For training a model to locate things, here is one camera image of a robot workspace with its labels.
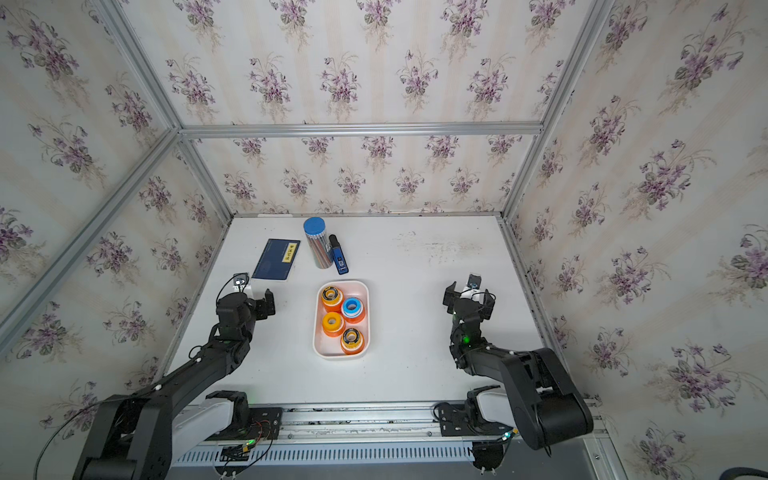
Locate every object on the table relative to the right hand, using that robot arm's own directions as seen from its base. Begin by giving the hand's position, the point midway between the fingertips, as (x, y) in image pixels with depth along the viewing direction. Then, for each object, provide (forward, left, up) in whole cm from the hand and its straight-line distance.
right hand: (473, 288), depth 88 cm
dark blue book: (+15, +66, -7) cm, 68 cm away
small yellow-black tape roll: (-3, +43, -2) cm, 43 cm away
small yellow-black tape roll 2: (-15, +36, -5) cm, 39 cm away
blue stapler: (+19, +44, -11) cm, 50 cm away
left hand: (-3, +66, 0) cm, 66 cm away
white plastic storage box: (-16, +43, -8) cm, 47 cm away
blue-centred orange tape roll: (-7, +36, -3) cm, 37 cm away
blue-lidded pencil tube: (+13, +48, +6) cm, 50 cm away
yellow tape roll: (-9, +42, -7) cm, 44 cm away
